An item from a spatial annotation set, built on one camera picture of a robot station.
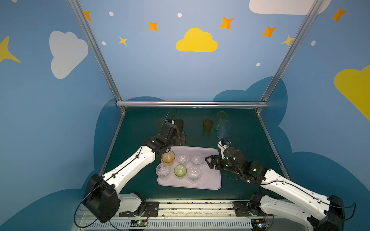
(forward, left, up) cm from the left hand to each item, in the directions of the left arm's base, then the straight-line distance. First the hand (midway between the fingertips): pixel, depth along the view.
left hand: (180, 136), depth 81 cm
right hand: (-11, -17, -3) cm, 21 cm away
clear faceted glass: (-13, +11, -17) cm, 24 cm away
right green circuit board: (-39, -40, -19) cm, 60 cm away
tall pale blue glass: (+16, -30, -12) cm, 36 cm away
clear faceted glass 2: (-6, -1, -15) cm, 16 cm away
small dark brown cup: (+20, -19, -13) cm, 31 cm away
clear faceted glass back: (-6, -10, -17) cm, 20 cm away
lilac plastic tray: (-17, -18, -20) cm, 32 cm away
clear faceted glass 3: (-15, -8, -18) cm, 25 cm away
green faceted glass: (-14, 0, -18) cm, 22 cm away
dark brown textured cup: (+20, +2, -13) cm, 24 cm away
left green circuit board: (-40, +20, -19) cm, 48 cm away
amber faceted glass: (-5, +8, -16) cm, 19 cm away
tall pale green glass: (+24, -28, -7) cm, 37 cm away
